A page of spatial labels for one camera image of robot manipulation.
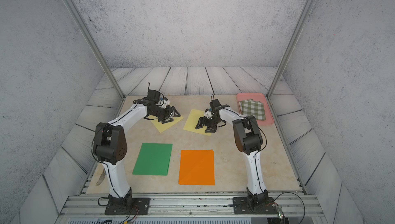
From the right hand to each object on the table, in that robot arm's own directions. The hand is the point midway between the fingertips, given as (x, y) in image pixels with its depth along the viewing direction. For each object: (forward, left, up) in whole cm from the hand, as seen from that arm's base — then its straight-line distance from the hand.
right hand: (201, 129), depth 98 cm
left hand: (+2, +13, +10) cm, 17 cm away
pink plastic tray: (+33, -45, -5) cm, 56 cm away
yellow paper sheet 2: (+8, +6, -1) cm, 10 cm away
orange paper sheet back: (-23, +2, -3) cm, 23 cm away
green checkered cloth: (+20, -34, -2) cm, 40 cm away
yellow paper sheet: (+2, +26, -1) cm, 26 cm away
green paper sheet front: (-19, +27, -3) cm, 33 cm away
